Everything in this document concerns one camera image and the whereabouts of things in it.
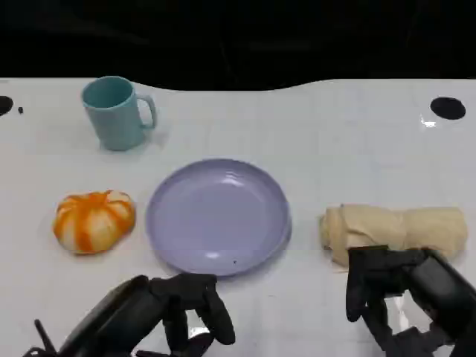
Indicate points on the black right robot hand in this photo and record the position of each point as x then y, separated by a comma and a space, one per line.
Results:
435, 282

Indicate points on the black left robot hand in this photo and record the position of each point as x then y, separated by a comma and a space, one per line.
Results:
126, 316

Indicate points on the beige towel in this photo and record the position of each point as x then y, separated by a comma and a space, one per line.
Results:
401, 227

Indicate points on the orange and white bread roll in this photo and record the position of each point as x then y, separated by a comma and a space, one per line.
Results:
93, 223

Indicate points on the lilac plate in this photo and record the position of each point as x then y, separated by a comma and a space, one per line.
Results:
215, 219

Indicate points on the pale green mug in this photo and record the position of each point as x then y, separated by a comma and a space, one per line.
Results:
115, 122

